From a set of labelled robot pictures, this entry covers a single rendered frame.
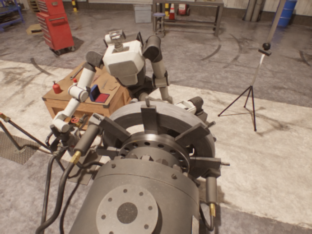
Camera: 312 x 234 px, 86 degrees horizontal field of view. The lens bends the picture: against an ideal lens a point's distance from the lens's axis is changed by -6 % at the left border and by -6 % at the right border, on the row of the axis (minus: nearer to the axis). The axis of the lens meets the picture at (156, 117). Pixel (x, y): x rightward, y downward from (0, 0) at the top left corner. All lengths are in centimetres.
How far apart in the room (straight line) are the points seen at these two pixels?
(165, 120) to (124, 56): 52
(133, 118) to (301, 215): 166
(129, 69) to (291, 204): 179
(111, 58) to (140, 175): 80
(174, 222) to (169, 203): 7
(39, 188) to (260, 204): 204
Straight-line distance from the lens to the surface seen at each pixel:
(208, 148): 109
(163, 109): 93
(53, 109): 237
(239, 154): 215
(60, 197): 104
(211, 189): 127
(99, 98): 198
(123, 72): 127
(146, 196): 70
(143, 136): 101
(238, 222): 176
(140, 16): 719
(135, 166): 81
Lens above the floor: 156
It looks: 41 degrees down
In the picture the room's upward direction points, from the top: straight up
